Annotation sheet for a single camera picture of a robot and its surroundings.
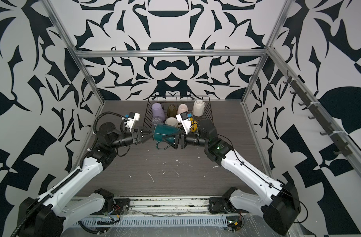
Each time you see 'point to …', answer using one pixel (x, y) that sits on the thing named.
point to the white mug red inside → (173, 122)
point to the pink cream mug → (182, 108)
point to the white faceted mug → (198, 108)
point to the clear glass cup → (156, 120)
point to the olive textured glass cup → (172, 111)
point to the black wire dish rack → (172, 100)
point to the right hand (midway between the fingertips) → (168, 135)
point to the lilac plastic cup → (158, 111)
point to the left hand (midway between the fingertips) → (156, 131)
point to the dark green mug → (163, 133)
